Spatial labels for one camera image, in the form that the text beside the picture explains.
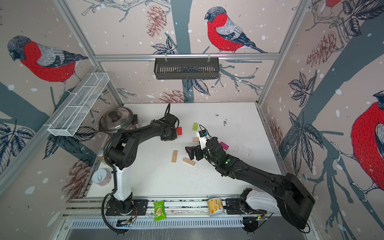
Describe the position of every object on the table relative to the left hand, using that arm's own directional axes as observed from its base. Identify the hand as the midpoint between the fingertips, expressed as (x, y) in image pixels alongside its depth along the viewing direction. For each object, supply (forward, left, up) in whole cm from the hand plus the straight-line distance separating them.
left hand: (175, 134), depth 100 cm
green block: (+8, -13, -2) cm, 16 cm away
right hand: (-15, -13, +14) cm, 24 cm away
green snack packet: (-45, +3, 0) cm, 45 cm away
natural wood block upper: (-2, -14, -3) cm, 14 cm away
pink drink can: (-29, +37, +3) cm, 47 cm away
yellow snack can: (-43, -24, +6) cm, 50 cm away
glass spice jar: (-19, +39, +9) cm, 45 cm away
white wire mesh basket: (-1, +49, +30) cm, 57 cm away
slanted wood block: (-19, -10, 0) cm, 21 cm away
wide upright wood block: (-15, -1, -2) cm, 15 cm away
